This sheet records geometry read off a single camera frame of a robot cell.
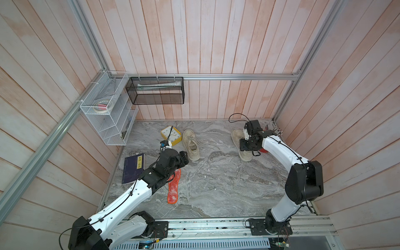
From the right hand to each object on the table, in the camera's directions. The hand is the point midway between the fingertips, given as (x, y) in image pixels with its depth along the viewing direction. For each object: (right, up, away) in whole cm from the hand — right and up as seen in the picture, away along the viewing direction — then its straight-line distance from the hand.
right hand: (244, 145), depth 92 cm
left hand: (-36, -5, -13) cm, 39 cm away
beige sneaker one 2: (0, +7, +15) cm, 16 cm away
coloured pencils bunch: (+19, +9, -2) cm, 21 cm away
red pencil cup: (-1, 0, -29) cm, 29 cm away
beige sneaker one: (-33, +2, +6) cm, 33 cm away
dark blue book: (-68, -13, +2) cm, 69 cm away
